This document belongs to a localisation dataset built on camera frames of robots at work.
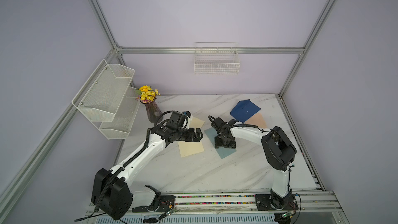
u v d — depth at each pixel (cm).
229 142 81
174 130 61
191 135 70
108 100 85
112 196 39
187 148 93
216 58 96
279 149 51
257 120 108
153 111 96
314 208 73
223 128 70
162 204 73
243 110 111
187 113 75
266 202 73
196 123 105
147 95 87
